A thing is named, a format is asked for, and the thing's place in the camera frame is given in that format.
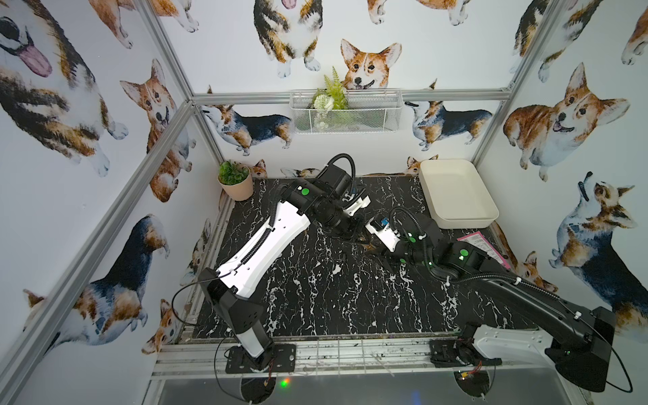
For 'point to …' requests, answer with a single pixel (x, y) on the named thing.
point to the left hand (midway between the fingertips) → (371, 239)
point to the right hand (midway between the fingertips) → (367, 247)
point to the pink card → (479, 242)
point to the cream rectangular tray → (458, 195)
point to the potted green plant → (236, 180)
